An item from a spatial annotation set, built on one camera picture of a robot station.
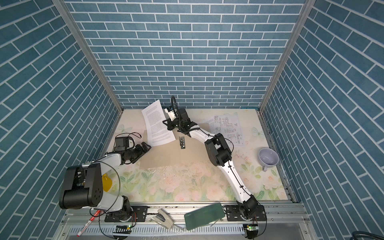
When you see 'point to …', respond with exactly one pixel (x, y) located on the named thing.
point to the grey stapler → (163, 217)
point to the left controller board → (123, 229)
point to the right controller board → (252, 230)
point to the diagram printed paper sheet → (229, 126)
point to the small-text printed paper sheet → (211, 123)
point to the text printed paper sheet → (158, 133)
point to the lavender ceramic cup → (268, 157)
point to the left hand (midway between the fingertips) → (146, 149)
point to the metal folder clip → (182, 142)
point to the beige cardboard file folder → (184, 150)
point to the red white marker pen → (88, 223)
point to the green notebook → (201, 216)
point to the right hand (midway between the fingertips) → (162, 120)
